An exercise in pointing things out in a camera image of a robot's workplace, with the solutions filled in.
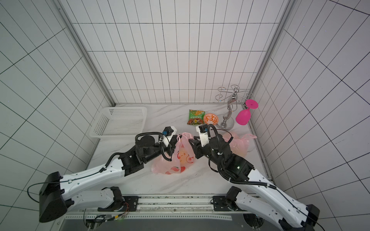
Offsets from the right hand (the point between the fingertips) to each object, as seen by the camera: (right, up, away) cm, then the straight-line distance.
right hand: (191, 135), depth 68 cm
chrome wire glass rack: (+27, +6, +36) cm, 45 cm away
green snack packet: (+5, +8, +39) cm, 40 cm away
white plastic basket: (-58, +5, +38) cm, 69 cm away
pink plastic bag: (-4, -14, +12) cm, 19 cm away
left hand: (-6, -1, +2) cm, 7 cm away
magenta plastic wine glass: (+35, +9, +24) cm, 44 cm away
